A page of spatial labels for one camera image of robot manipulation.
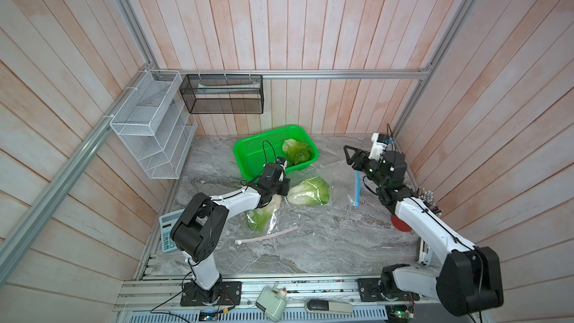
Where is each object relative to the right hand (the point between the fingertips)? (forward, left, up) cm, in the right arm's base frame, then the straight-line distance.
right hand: (349, 147), depth 81 cm
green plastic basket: (+15, +41, -23) cm, 49 cm away
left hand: (-4, +24, -19) cm, 31 cm away
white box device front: (-47, +27, -21) cm, 58 cm away
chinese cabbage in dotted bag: (-19, +34, -21) cm, 44 cm away
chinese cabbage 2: (+11, +19, -16) cm, 27 cm away
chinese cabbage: (-9, +12, -17) cm, 23 cm away
